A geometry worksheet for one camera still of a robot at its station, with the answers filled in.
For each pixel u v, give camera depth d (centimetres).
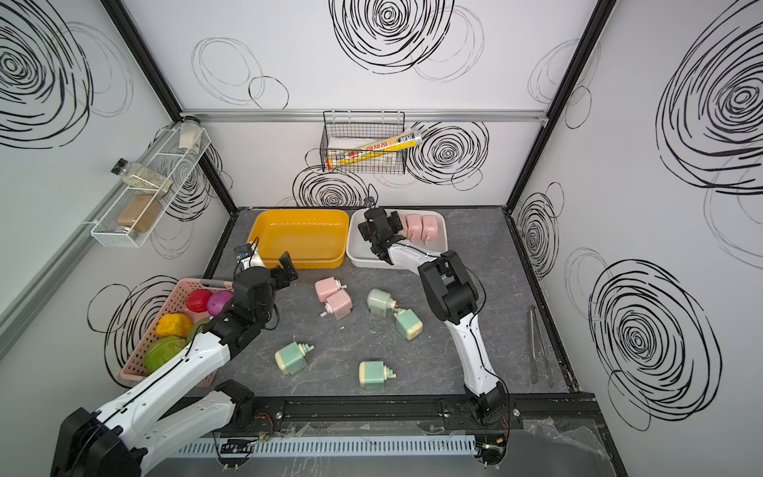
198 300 89
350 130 96
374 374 74
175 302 88
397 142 84
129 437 41
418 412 75
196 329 81
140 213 67
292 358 76
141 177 71
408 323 83
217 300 87
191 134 87
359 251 105
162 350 77
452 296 59
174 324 82
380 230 81
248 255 65
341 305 86
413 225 105
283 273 74
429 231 105
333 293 89
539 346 84
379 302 86
